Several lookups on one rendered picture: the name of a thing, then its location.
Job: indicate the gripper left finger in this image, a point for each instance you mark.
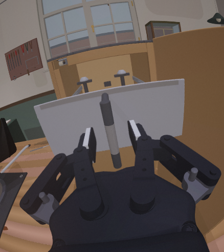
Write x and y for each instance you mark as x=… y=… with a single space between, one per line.
x=85 y=177

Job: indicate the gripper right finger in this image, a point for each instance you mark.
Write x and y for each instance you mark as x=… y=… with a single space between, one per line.
x=144 y=157

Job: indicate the thin grey hand tool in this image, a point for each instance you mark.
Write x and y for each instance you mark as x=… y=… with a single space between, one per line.
x=38 y=148

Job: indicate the grey tray front panel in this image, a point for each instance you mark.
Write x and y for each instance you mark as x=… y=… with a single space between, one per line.
x=68 y=118

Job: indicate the dark spigot with silver cap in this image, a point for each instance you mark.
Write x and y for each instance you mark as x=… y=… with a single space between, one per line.
x=85 y=82
x=121 y=75

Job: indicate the wooden cabinet door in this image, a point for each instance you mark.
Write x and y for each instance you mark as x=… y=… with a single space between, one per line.
x=206 y=98

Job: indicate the wooden tool cabinet body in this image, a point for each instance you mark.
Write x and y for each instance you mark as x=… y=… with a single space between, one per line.
x=104 y=63

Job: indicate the grey roller catch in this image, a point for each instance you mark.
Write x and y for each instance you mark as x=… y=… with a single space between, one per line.
x=62 y=62

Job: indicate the white rod with dark tip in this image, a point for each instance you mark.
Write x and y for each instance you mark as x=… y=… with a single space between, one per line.
x=15 y=158

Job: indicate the dark square plate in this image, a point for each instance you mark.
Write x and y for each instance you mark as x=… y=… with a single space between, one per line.
x=9 y=196

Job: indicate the dark rectangular block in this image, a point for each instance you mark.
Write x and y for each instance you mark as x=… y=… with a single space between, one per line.
x=107 y=83

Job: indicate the dark green box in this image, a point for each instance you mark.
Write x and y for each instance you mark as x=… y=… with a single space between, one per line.
x=15 y=131

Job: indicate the glass display case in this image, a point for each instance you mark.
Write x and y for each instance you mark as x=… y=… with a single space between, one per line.
x=163 y=29

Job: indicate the brown pegboard with tools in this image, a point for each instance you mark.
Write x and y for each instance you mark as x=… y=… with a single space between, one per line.
x=23 y=59

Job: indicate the white framed window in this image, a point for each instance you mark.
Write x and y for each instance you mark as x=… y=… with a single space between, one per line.
x=88 y=25

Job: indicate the dark green shade lamp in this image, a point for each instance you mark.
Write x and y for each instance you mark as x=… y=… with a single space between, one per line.
x=218 y=19

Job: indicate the grey tray slide rail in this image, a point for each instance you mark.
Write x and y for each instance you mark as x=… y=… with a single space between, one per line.
x=77 y=91
x=138 y=79

